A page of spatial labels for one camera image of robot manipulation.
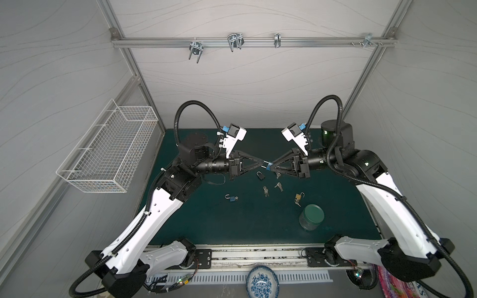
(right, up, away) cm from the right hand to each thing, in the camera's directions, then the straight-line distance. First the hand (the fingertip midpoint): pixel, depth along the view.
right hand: (274, 162), depth 54 cm
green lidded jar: (+19, -24, +21) cm, 37 cm away
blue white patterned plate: (-2, -46, +14) cm, 48 cm away
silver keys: (+10, -16, +41) cm, 46 cm away
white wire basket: (-60, +1, +15) cm, 62 cm away
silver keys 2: (+3, -18, +39) cm, 43 cm away
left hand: (-3, 0, -2) cm, 4 cm away
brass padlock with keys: (+18, -21, +37) cm, 46 cm away
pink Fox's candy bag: (+45, -47, +12) cm, 66 cm away
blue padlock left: (-15, -21, +36) cm, 45 cm away
